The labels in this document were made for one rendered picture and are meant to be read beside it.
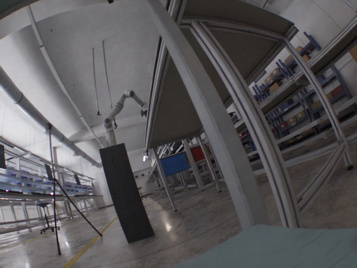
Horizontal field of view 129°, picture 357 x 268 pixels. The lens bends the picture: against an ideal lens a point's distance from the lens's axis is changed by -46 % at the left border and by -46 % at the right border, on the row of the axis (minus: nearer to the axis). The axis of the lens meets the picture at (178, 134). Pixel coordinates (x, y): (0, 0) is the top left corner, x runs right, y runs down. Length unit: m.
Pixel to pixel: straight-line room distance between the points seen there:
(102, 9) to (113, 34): 0.74
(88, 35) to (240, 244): 4.05
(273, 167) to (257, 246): 0.32
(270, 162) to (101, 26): 3.85
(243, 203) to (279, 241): 0.07
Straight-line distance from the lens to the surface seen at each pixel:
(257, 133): 0.45
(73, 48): 4.25
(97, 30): 3.97
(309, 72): 1.11
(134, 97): 1.84
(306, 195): 0.57
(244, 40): 1.05
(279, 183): 0.46
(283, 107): 4.77
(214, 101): 0.20
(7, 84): 4.40
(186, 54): 0.24
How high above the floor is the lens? 0.39
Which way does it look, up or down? 16 degrees up
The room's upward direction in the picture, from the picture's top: 21 degrees counter-clockwise
